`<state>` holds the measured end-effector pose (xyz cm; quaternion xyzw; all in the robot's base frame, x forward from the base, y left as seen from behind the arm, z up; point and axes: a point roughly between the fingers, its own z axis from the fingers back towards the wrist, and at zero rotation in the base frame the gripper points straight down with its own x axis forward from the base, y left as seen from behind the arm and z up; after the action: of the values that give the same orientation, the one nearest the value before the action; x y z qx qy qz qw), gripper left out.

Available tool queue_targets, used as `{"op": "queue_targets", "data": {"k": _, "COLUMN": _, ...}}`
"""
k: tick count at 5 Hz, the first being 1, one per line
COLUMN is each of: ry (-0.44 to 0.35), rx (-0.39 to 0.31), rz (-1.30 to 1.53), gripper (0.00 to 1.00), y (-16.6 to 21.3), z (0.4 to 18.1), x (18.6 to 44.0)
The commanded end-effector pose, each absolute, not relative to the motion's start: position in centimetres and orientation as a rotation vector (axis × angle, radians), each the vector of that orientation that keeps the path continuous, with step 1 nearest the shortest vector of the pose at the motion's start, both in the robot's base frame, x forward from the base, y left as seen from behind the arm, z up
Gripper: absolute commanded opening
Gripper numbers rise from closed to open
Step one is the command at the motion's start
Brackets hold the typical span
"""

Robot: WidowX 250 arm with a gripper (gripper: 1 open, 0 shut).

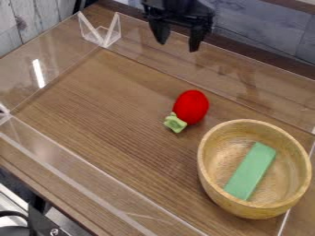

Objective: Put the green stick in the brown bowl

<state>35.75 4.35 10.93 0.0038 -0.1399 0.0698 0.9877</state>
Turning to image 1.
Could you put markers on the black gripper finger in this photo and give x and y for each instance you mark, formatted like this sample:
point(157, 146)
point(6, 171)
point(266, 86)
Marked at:
point(197, 36)
point(160, 27)

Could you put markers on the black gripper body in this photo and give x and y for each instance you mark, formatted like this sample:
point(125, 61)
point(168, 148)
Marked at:
point(186, 13)

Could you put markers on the green rectangular block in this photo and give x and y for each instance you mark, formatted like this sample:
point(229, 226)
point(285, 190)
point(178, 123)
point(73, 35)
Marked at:
point(246, 178)

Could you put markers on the light wooden bowl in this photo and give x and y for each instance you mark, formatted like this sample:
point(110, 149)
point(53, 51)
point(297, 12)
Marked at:
point(286, 180)

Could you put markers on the red toy strawberry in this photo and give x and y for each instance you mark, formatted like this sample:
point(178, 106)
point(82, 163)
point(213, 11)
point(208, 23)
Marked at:
point(189, 111)

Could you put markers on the clear acrylic enclosure wall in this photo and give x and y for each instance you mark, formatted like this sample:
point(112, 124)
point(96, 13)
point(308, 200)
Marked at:
point(89, 90)

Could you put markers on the black metal bracket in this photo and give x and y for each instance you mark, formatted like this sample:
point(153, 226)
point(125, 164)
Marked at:
point(42, 226)

